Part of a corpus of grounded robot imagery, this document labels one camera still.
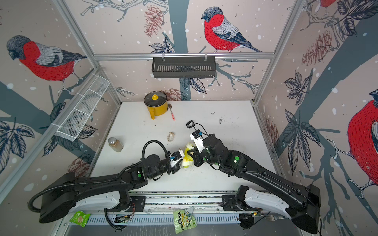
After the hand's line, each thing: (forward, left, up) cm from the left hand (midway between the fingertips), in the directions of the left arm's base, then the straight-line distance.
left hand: (188, 153), depth 72 cm
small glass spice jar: (+11, +45, -12) cm, 48 cm away
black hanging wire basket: (+62, +4, +9) cm, 63 cm away
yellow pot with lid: (+44, +25, -10) cm, 52 cm away
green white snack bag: (-26, +2, -18) cm, 31 cm away
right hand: (0, 0, +3) cm, 3 cm away
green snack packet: (-25, +52, -18) cm, 61 cm away
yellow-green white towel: (-4, 0, +1) cm, 4 cm away
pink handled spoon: (+49, +17, -19) cm, 55 cm away
